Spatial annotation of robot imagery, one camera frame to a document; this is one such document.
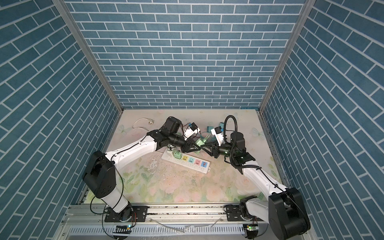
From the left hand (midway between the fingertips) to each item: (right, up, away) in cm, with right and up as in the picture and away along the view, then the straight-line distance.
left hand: (198, 147), depth 78 cm
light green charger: (-13, -6, +10) cm, 17 cm away
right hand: (+2, +2, -1) cm, 2 cm away
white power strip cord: (-37, +13, +34) cm, 52 cm away
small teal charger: (+7, +9, +27) cm, 30 cm away
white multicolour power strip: (-7, -10, +11) cm, 17 cm away
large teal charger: (+17, +12, +34) cm, 40 cm away
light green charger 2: (+1, +3, -2) cm, 4 cm away
